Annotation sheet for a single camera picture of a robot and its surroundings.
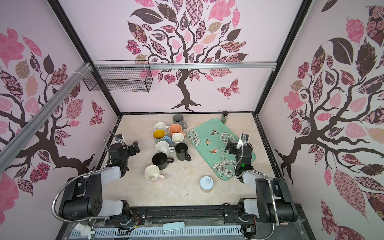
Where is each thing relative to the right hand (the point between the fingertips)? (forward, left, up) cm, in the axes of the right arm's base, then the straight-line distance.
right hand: (238, 138), depth 88 cm
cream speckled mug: (0, +47, -9) cm, 48 cm away
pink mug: (-17, +52, -11) cm, 56 cm away
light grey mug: (+6, +38, -7) cm, 39 cm away
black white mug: (-9, +47, -9) cm, 49 cm away
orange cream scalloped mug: (+14, +41, -7) cm, 44 cm away
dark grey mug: (+21, +38, -5) cm, 44 cm away
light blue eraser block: (-43, +38, -11) cm, 58 cm away
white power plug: (-44, +77, -9) cm, 90 cm away
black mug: (-3, +35, -8) cm, 36 cm away
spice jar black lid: (+24, +4, -8) cm, 26 cm away
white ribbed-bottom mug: (+16, +51, -6) cm, 54 cm away
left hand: (0, +67, -5) cm, 67 cm away
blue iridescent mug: (+4, +44, -6) cm, 44 cm away
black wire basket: (+36, +68, +21) cm, 79 cm away
